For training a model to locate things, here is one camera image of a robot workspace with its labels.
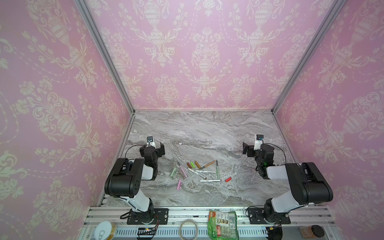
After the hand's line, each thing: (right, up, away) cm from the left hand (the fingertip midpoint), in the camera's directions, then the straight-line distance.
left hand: (153, 144), depth 95 cm
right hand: (+62, +1, -1) cm, 62 cm away
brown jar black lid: (+76, -33, -32) cm, 89 cm away
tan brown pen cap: (+28, -12, -3) cm, 30 cm away
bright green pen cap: (+25, -12, -3) cm, 28 cm away
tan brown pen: (+35, -12, -3) cm, 37 cm away
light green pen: (+40, -15, -5) cm, 43 cm away
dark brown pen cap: (+23, -12, -3) cm, 26 cm away
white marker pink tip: (+35, -20, -9) cm, 41 cm away
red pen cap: (+46, -19, -8) cm, 50 cm away
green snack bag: (+39, -35, -25) cm, 58 cm away
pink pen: (+19, -16, -6) cm, 26 cm away
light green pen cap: (+14, -16, -6) cm, 22 cm away
